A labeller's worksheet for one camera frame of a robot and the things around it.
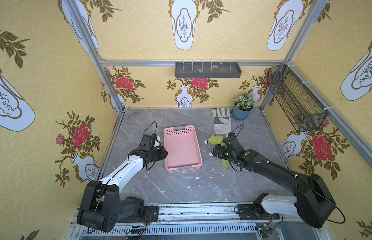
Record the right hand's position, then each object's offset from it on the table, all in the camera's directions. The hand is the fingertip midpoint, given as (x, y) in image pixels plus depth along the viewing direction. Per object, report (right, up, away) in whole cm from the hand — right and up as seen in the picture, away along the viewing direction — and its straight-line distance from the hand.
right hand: (218, 152), depth 87 cm
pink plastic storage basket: (-21, +2, +13) cm, 25 cm away
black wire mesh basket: (+47, +24, -3) cm, 53 cm away
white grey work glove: (+7, +17, +24) cm, 30 cm away
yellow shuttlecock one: (0, +6, +11) cm, 12 cm away
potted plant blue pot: (+20, +30, +14) cm, 39 cm away
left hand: (-29, 0, +1) cm, 29 cm away
